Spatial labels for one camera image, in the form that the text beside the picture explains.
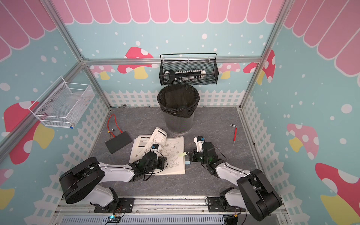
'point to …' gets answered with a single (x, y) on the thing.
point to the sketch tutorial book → (171, 147)
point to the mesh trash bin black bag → (178, 102)
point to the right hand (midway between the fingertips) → (186, 151)
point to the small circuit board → (113, 219)
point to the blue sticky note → (187, 162)
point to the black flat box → (116, 143)
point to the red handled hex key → (235, 132)
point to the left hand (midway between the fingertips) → (166, 161)
